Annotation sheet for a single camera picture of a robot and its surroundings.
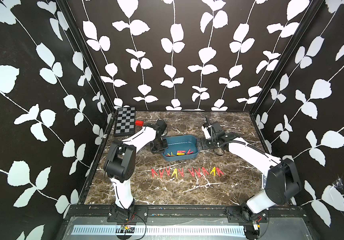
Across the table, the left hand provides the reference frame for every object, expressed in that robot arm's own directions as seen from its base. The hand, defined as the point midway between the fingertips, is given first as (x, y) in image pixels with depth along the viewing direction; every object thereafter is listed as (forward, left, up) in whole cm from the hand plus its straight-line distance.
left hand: (165, 149), depth 92 cm
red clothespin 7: (-13, -24, -5) cm, 28 cm away
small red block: (+28, +21, -7) cm, 36 cm away
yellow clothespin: (-13, -29, -5) cm, 32 cm away
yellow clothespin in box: (-2, -9, -3) cm, 10 cm away
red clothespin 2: (-13, +2, -5) cm, 15 cm away
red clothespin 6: (-14, -20, -5) cm, 25 cm away
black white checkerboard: (+27, +31, -4) cm, 41 cm away
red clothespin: (-12, +7, -5) cm, 15 cm away
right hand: (+1, -22, +7) cm, 23 cm away
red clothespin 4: (-13, -10, -5) cm, 17 cm away
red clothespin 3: (-13, -2, -5) cm, 14 cm away
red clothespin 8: (-14, -32, -5) cm, 35 cm away
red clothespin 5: (-13, -16, -5) cm, 21 cm away
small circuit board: (-40, +18, -6) cm, 44 cm away
